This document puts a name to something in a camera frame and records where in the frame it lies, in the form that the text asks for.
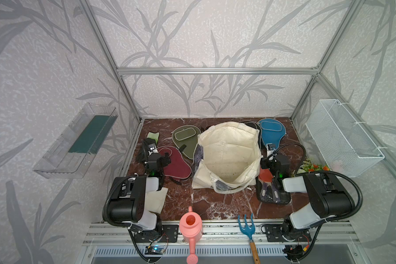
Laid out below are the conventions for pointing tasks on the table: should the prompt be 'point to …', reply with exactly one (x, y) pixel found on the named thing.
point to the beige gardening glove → (154, 201)
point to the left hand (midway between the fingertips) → (157, 153)
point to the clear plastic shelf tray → (70, 155)
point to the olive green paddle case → (185, 138)
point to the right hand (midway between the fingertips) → (265, 151)
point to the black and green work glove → (151, 138)
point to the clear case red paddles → (269, 190)
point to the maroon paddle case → (179, 168)
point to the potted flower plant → (308, 167)
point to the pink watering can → (191, 226)
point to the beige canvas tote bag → (231, 152)
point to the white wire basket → (346, 148)
